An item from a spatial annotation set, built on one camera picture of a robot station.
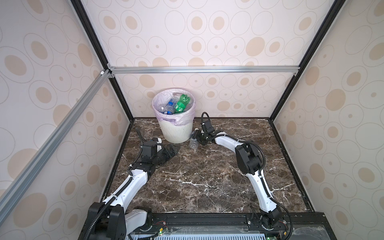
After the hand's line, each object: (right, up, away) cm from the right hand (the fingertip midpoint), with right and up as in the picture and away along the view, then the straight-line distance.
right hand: (192, 137), depth 105 cm
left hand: (-7, -5, -23) cm, 25 cm away
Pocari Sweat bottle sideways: (+1, -3, -6) cm, 7 cm away
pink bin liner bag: (-4, +12, -20) cm, 23 cm away
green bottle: (-6, +20, -17) cm, 27 cm away
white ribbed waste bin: (-11, +2, -9) cm, 14 cm away
